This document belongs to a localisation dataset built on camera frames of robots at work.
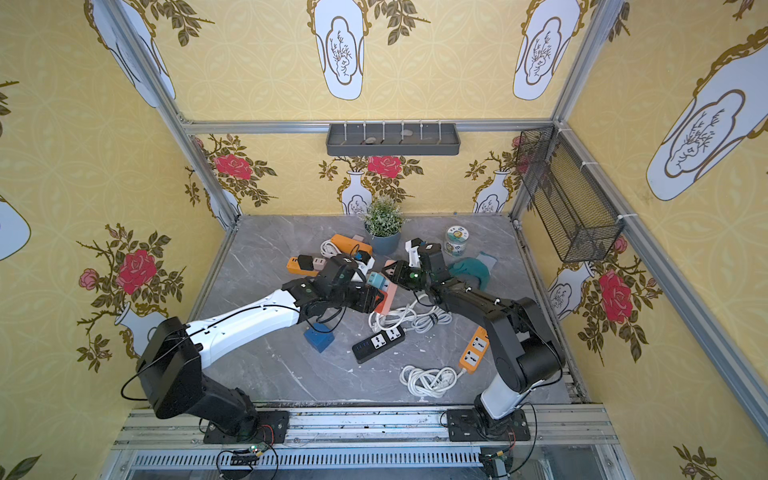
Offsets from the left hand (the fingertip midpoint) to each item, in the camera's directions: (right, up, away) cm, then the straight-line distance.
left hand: (374, 296), depth 83 cm
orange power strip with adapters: (-29, +7, +21) cm, 36 cm away
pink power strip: (+4, +1, +1) cm, 5 cm away
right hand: (0, +5, +5) cm, 7 cm away
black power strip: (+1, -14, +3) cm, 14 cm away
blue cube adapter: (-15, -12, -1) cm, 19 cm away
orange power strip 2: (+28, -16, +1) cm, 32 cm away
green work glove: (+33, +7, +20) cm, 39 cm away
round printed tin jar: (+27, +16, +21) cm, 38 cm away
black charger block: (-24, +8, +18) cm, 31 cm away
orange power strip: (-10, +14, +24) cm, 29 cm away
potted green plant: (+2, +22, +16) cm, 28 cm away
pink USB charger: (-19, +8, +15) cm, 26 cm away
